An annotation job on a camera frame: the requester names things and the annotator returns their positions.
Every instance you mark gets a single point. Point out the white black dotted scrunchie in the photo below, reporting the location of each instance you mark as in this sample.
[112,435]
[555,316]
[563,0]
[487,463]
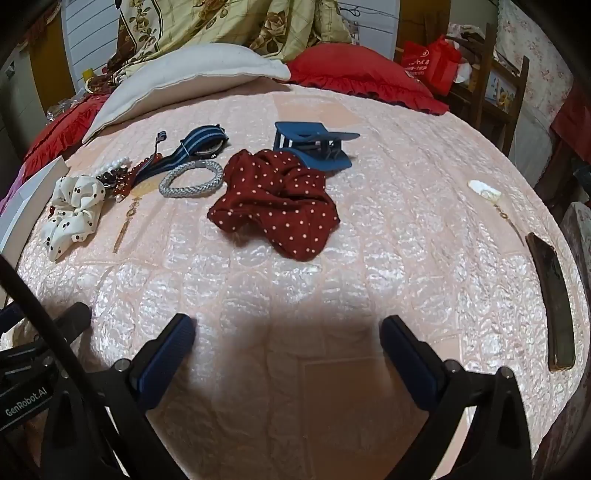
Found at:
[69,221]

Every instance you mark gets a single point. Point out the blue hair clip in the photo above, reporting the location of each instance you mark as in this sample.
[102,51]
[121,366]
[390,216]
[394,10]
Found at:
[198,141]

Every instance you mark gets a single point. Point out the floral beige quilt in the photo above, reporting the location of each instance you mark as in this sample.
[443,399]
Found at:
[221,23]

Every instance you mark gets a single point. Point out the blue square scrunchie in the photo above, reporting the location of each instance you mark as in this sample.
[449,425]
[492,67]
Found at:
[323,159]

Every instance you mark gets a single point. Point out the wooden chair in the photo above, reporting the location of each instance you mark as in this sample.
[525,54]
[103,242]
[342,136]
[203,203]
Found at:
[487,106]

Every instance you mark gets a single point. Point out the clear plastic bags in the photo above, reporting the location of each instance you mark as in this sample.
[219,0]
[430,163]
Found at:
[62,108]

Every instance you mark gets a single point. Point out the small white ornament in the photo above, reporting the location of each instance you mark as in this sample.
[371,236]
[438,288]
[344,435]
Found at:
[482,189]

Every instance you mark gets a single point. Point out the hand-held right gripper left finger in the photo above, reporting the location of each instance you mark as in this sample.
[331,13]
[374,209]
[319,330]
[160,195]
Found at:
[173,348]

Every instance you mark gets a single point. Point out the dark brown comb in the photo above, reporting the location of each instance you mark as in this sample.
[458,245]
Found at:
[554,314]

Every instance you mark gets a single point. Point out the red ruffled pillow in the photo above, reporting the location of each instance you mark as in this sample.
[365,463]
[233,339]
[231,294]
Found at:
[360,74]
[60,129]

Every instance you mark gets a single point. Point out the white box tray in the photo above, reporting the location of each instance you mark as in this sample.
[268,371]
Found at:
[27,198]

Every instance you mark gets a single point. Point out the white pillow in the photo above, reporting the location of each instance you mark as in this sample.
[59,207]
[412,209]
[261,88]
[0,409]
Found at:
[184,78]

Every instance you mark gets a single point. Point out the purple floral sheet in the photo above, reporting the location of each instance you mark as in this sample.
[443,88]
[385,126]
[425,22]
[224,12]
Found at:
[7,198]

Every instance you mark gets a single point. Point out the pink floral curtain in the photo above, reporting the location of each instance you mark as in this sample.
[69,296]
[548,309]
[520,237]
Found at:
[531,60]

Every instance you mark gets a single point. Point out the red shopping bag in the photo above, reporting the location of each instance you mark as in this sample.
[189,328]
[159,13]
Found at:
[431,64]

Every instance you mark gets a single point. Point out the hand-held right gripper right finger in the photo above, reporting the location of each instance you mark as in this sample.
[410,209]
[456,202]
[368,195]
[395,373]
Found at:
[408,357]

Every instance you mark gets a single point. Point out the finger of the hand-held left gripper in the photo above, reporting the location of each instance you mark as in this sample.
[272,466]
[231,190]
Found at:
[9,318]
[71,321]

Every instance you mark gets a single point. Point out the red polka dot scrunchie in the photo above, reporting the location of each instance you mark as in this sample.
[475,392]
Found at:
[277,207]

